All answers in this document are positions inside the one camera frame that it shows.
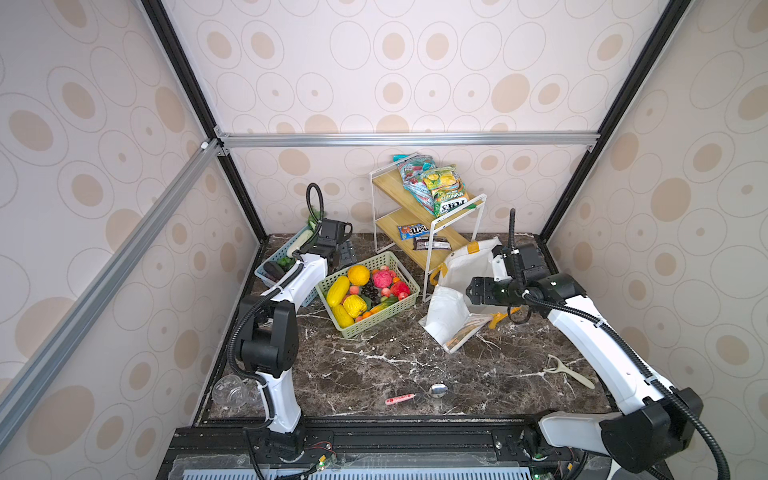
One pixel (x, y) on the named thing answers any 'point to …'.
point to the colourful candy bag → (413, 168)
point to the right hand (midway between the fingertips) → (481, 290)
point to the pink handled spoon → (436, 391)
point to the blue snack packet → (407, 231)
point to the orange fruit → (359, 275)
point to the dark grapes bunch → (372, 292)
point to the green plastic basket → (396, 300)
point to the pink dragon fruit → (383, 278)
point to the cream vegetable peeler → (554, 365)
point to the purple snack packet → (441, 243)
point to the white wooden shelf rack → (403, 224)
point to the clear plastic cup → (235, 391)
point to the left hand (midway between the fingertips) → (344, 246)
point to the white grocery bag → (451, 317)
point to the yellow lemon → (354, 305)
